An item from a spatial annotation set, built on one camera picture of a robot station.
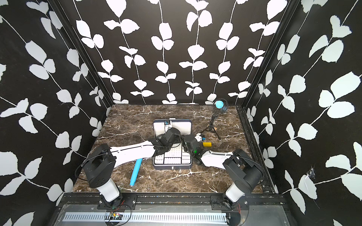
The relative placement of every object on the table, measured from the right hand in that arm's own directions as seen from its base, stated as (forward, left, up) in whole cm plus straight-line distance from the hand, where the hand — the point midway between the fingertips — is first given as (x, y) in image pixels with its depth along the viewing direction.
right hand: (178, 132), depth 88 cm
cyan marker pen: (-21, +25, -11) cm, 35 cm away
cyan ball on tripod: (+12, -26, +13) cm, 31 cm away
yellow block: (0, -20, -14) cm, 24 cm away
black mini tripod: (+8, -22, -5) cm, 25 cm away
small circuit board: (-43, +31, -14) cm, 54 cm away
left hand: (+1, 0, +1) cm, 1 cm away
